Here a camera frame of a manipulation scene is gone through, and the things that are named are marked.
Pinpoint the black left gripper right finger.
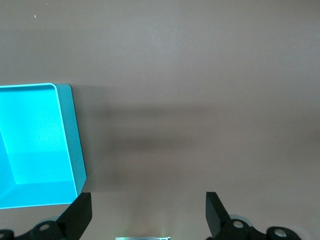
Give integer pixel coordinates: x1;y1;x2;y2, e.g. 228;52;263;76
205;191;301;240

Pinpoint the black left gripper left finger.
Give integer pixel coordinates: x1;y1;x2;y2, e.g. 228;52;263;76
0;191;93;240

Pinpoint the turquoise plastic bin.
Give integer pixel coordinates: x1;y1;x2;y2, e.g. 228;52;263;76
0;82;88;211

